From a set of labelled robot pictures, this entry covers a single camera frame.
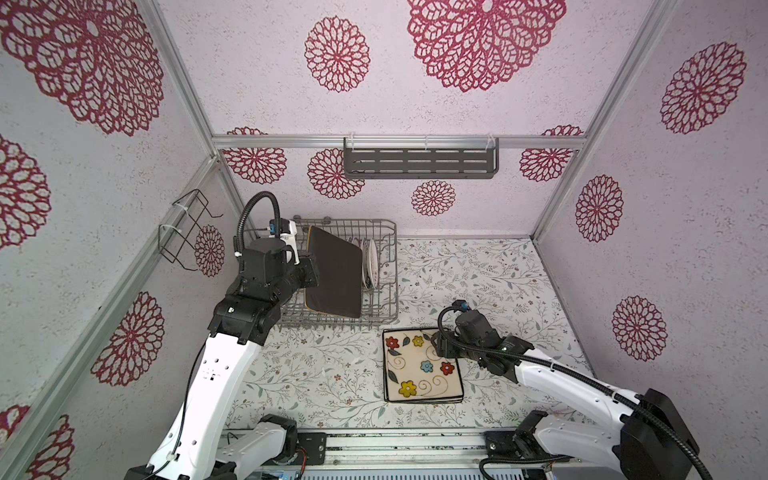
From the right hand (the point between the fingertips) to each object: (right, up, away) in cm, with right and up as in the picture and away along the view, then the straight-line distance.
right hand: (439, 336), depth 83 cm
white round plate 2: (-19, +20, +25) cm, 38 cm away
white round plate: (-21, +21, +13) cm, 33 cm away
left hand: (-32, +21, -14) cm, 41 cm away
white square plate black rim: (-7, -10, 0) cm, 12 cm away
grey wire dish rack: (-17, +6, +16) cm, 24 cm away
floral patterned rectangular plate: (-7, -10, -1) cm, 12 cm away
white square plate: (-7, -10, -1) cm, 12 cm away
